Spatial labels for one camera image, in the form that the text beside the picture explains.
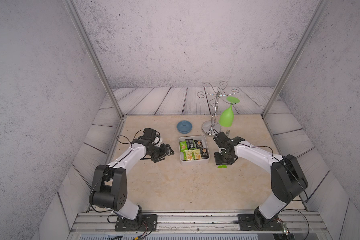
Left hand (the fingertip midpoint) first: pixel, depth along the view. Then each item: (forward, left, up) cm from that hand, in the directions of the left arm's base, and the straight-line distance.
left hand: (171, 154), depth 87 cm
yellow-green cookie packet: (+3, -11, -6) cm, 13 cm away
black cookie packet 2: (+5, -20, -7) cm, 22 cm away
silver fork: (+24, -40, -10) cm, 47 cm away
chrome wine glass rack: (+26, -29, -7) cm, 40 cm away
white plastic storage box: (+8, -13, -8) cm, 18 cm away
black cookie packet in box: (+12, -17, -8) cm, 23 cm away
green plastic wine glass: (+16, -32, +14) cm, 38 cm away
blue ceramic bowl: (+27, -8, -8) cm, 30 cm away
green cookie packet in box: (+10, -7, -7) cm, 14 cm away
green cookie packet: (-7, -29, -2) cm, 30 cm away
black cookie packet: (+13, -11, -7) cm, 19 cm away
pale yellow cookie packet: (+4, -15, -7) cm, 17 cm away
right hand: (-3, -28, -4) cm, 29 cm away
